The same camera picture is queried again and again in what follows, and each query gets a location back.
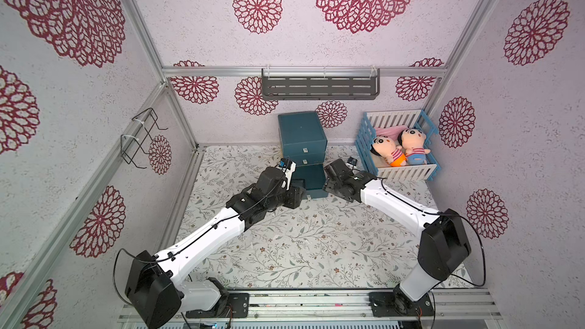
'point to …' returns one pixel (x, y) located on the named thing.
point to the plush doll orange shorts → (392, 152)
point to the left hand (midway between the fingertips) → (298, 191)
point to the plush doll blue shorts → (413, 139)
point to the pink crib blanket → (391, 132)
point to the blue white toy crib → (378, 164)
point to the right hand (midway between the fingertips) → (339, 188)
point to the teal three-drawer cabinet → (304, 142)
